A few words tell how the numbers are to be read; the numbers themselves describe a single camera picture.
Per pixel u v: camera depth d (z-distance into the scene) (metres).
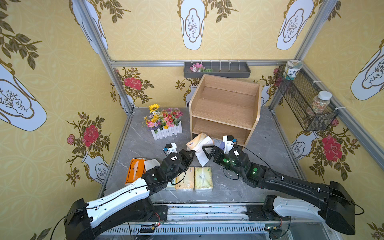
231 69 0.92
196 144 0.76
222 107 0.78
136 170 0.81
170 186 0.79
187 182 0.80
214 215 0.74
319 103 0.66
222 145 0.67
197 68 0.87
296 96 0.95
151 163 0.81
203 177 0.80
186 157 0.64
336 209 0.39
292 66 0.84
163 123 0.94
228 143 0.69
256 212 0.73
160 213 0.73
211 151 0.65
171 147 0.70
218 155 0.64
